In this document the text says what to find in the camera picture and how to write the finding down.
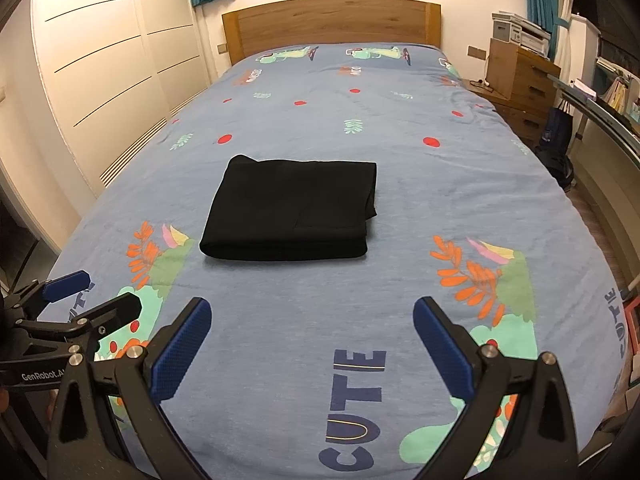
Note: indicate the wooden headboard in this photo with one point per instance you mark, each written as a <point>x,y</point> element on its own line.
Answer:
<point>290,23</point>

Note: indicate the blue patterned bed sheet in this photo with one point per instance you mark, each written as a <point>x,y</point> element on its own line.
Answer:
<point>313,369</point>

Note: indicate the black pants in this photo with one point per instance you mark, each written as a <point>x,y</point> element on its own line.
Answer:
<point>285,210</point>

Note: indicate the white wardrobe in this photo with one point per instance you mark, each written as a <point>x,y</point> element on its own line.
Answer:
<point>115,72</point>

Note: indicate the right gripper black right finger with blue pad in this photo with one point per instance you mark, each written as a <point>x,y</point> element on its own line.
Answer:
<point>540,440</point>

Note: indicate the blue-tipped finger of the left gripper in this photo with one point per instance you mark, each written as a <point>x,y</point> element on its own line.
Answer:
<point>52,290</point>

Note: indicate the curved desk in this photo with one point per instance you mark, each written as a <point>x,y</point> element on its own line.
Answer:
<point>605,154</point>

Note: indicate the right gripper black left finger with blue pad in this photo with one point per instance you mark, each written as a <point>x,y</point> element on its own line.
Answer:
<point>85,441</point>

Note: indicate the wooden nightstand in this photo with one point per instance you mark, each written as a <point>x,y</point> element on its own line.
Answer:
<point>492,100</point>

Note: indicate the wooden drawer chest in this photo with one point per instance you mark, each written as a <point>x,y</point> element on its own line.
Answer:
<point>522,78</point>

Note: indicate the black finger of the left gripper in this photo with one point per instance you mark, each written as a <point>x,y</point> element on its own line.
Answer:
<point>108,317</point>

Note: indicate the white printer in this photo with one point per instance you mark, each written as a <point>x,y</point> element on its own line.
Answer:
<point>510,27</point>

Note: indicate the dark blue bag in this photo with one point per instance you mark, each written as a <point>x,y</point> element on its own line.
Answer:
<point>552,148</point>

